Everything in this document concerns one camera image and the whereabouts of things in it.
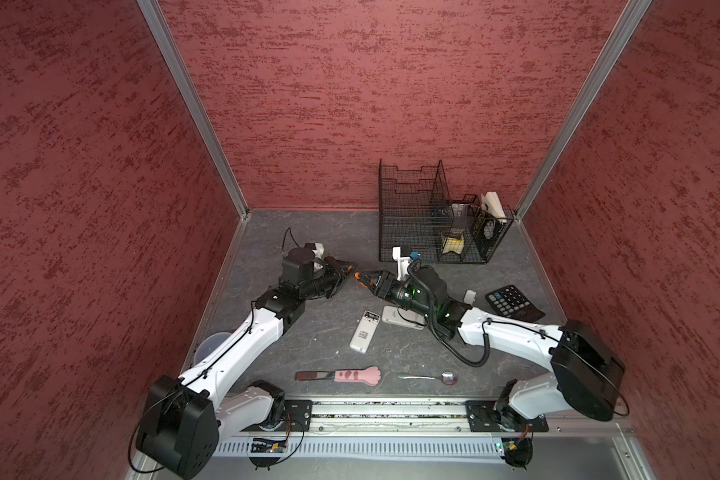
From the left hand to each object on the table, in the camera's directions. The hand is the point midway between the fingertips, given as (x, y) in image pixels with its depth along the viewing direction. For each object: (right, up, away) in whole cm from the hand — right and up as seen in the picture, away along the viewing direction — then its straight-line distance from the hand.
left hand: (359, 271), depth 77 cm
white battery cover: (+36, -11, +20) cm, 43 cm away
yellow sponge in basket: (+34, +6, +32) cm, 47 cm away
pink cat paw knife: (+3, -28, 0) cm, 28 cm away
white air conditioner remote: (+2, -19, +10) cm, 22 cm away
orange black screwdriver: (0, -1, -3) cm, 3 cm away
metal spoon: (+24, -29, +1) cm, 38 cm away
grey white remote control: (+10, -10, -8) cm, 16 cm away
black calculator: (+49, -12, +17) cm, 53 cm away
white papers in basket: (+44, +20, +19) cm, 52 cm away
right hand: (0, -3, -3) cm, 4 cm away
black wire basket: (+23, +20, +47) cm, 56 cm away
